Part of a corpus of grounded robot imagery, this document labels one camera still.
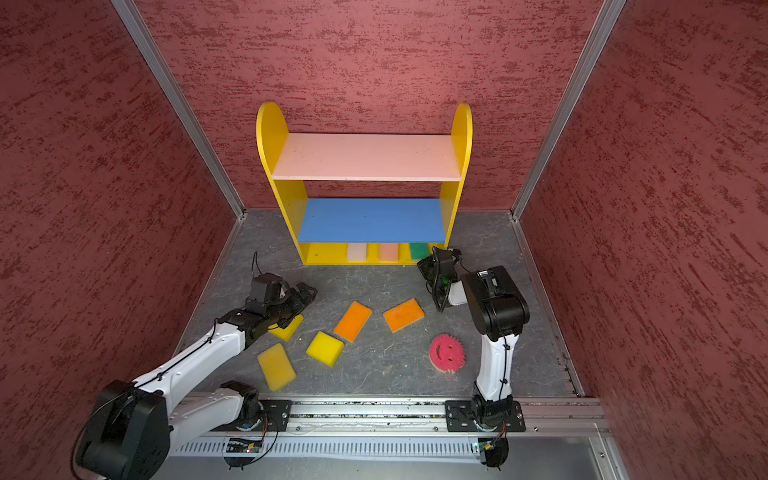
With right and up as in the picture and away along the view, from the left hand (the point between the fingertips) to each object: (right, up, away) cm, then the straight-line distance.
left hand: (310, 304), depth 87 cm
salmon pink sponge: (+23, +15, +19) cm, 33 cm away
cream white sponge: (+12, +15, +18) cm, 26 cm away
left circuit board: (-14, -32, -14) cm, 38 cm away
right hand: (+32, +11, +16) cm, 38 cm away
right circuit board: (+50, -32, -15) cm, 61 cm away
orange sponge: (+12, -6, +3) cm, 14 cm away
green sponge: (+34, +15, +20) cm, 42 cm away
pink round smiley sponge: (+40, -13, -4) cm, 43 cm away
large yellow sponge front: (-8, -16, -6) cm, 19 cm away
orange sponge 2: (+28, -5, +5) cm, 29 cm away
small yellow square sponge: (+5, -12, -2) cm, 14 cm away
